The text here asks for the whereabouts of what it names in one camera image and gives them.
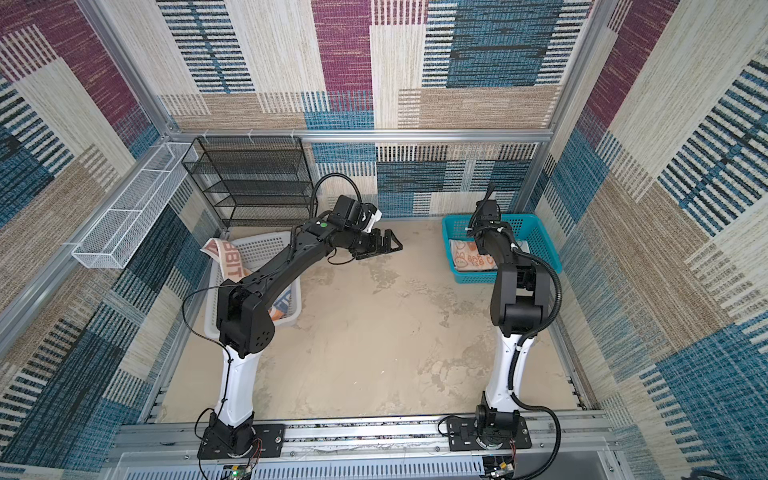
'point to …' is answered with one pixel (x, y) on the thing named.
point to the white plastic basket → (257, 250)
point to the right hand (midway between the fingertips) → (503, 243)
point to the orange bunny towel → (466, 257)
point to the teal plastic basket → (528, 230)
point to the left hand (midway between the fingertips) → (394, 245)
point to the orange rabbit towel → (235, 272)
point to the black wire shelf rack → (254, 180)
